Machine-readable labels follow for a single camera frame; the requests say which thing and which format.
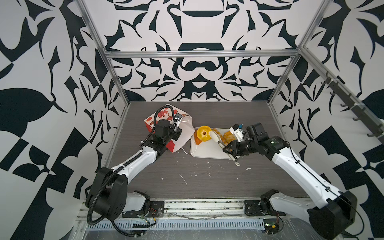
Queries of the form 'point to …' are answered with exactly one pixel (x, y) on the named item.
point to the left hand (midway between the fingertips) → (177, 120)
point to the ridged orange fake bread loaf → (220, 136)
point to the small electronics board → (271, 226)
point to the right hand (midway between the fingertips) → (225, 149)
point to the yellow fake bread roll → (203, 133)
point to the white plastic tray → (210, 149)
